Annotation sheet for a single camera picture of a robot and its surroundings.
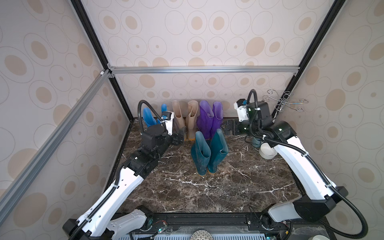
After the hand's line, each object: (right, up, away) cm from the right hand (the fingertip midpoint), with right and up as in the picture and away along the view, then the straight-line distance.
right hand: (235, 122), depth 71 cm
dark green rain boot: (-16, -15, -1) cm, 22 cm away
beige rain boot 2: (-21, +3, +17) cm, 27 cm away
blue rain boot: (-38, +11, +22) cm, 45 cm away
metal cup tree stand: (+32, +13, +15) cm, 38 cm away
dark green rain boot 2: (-7, -12, +3) cm, 15 cm away
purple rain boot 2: (-4, +8, +26) cm, 28 cm away
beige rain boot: (-29, +2, +17) cm, 34 cm away
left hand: (-25, -1, -4) cm, 25 cm away
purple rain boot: (-13, +3, +22) cm, 26 cm away
